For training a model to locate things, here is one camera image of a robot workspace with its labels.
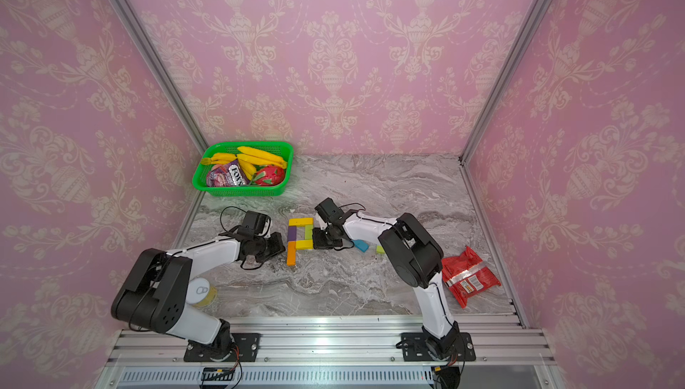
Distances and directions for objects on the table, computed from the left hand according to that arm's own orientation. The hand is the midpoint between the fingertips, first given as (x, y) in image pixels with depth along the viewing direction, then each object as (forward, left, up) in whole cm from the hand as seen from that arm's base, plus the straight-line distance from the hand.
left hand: (287, 248), depth 93 cm
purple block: (+6, 0, -1) cm, 6 cm away
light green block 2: (-1, -32, +1) cm, 32 cm away
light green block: (+6, -7, 0) cm, 9 cm away
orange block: (-2, -1, 0) cm, 2 cm away
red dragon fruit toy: (+27, +10, +8) cm, 30 cm away
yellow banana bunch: (+36, +21, +9) cm, 42 cm away
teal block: (+1, -26, +2) cm, 26 cm away
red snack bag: (-11, -58, +4) cm, 59 cm away
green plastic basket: (+43, +8, +7) cm, 44 cm away
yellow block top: (+11, -3, 0) cm, 12 cm away
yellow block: (+1, -6, 0) cm, 6 cm away
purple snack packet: (+28, +27, +7) cm, 40 cm away
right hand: (-1, -8, 0) cm, 8 cm away
